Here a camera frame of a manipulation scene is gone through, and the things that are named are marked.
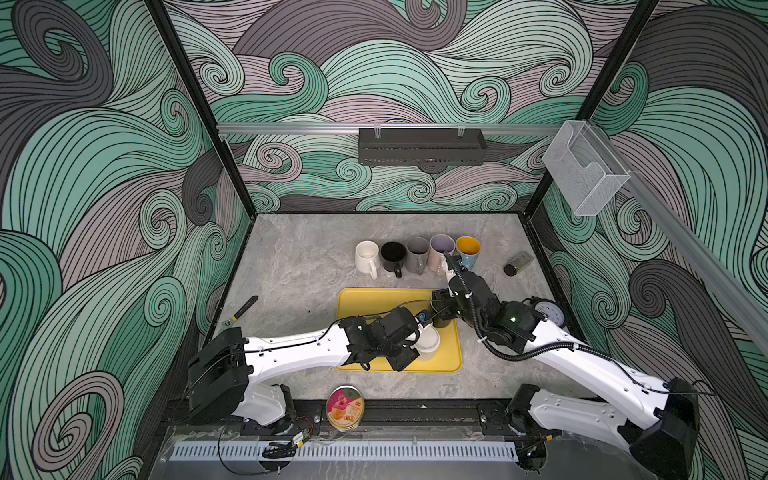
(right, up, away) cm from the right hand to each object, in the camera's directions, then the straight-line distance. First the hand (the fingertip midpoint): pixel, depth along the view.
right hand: (439, 293), depth 77 cm
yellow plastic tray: (-17, -8, +23) cm, 30 cm away
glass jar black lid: (+33, +6, +25) cm, 41 cm away
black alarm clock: (+38, -8, +14) cm, 41 cm away
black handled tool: (-62, -12, +13) cm, 65 cm away
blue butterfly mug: (+15, +11, +23) cm, 30 cm away
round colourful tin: (-24, -27, -5) cm, 37 cm away
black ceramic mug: (-1, -2, -11) cm, 11 cm away
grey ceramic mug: (-3, +9, +18) cm, 21 cm away
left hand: (-7, -13, 0) cm, 15 cm away
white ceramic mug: (-2, -14, +2) cm, 14 cm away
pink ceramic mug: (+5, +13, +24) cm, 27 cm away
